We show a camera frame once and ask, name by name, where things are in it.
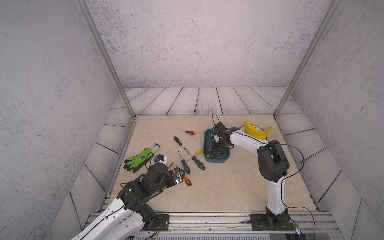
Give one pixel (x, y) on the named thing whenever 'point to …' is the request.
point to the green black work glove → (133, 163)
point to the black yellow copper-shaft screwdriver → (170, 164)
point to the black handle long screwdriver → (176, 139)
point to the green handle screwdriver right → (199, 164)
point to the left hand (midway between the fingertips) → (181, 175)
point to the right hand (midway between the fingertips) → (212, 152)
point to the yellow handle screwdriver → (196, 154)
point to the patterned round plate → (257, 127)
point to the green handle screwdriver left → (187, 168)
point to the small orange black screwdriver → (190, 132)
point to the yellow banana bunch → (251, 131)
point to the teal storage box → (209, 156)
